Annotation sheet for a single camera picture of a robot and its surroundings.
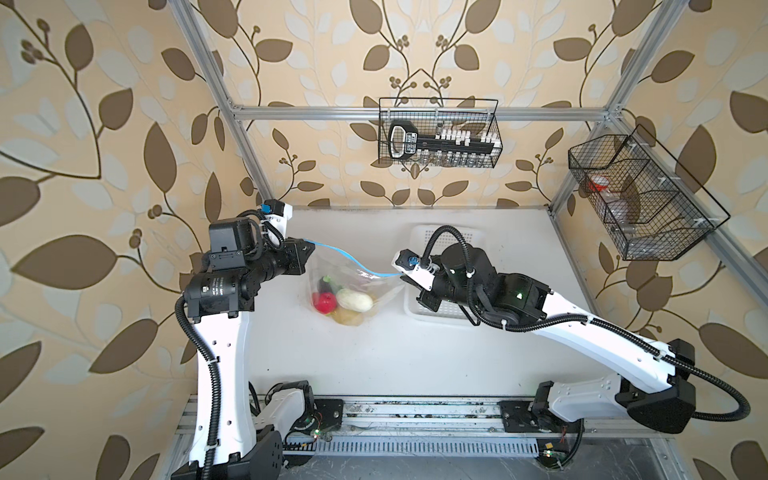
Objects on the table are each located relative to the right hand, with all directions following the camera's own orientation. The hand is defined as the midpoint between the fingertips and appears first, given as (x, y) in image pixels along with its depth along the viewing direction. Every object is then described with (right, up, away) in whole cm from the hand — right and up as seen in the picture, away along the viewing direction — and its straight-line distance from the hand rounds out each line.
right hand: (407, 275), depth 65 cm
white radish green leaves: (-14, -8, +13) cm, 21 cm away
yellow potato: (-16, -13, +14) cm, 25 cm away
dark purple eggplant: (-21, -4, +10) cm, 24 cm away
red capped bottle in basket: (+53, +23, +16) cm, 60 cm away
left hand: (-20, +7, -1) cm, 21 cm away
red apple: (-21, -8, +11) cm, 25 cm away
